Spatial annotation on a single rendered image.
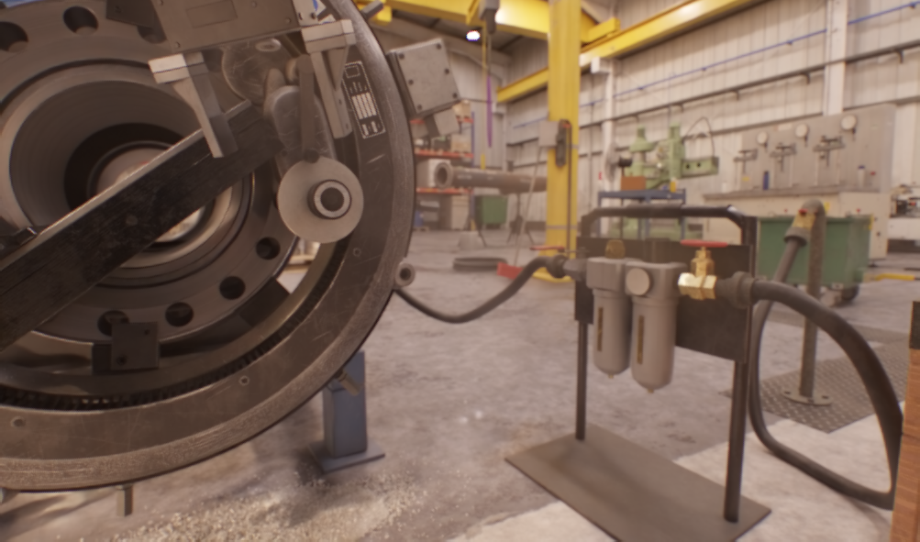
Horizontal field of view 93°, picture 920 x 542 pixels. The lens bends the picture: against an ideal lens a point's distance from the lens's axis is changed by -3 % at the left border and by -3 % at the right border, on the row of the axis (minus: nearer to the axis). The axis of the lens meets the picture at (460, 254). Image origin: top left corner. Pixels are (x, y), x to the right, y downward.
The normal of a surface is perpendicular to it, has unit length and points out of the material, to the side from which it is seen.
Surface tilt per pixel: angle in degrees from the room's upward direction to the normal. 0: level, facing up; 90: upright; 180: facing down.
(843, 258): 90
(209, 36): 114
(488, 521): 0
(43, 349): 90
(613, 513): 0
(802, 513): 0
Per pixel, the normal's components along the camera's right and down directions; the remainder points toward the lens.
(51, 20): 0.54, 0.07
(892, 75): -0.90, 0.04
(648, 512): 0.00, -1.00
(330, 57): -0.09, 0.47
